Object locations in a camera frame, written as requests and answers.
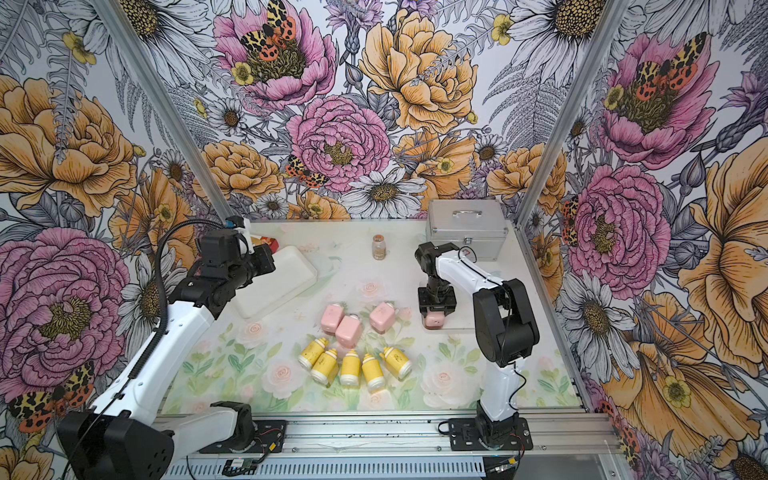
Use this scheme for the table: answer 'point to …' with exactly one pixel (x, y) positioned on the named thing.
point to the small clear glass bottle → (379, 247)
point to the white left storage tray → (294, 273)
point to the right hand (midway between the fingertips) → (435, 318)
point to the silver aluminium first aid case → (477, 224)
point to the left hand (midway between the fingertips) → (272, 260)
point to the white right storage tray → (462, 319)
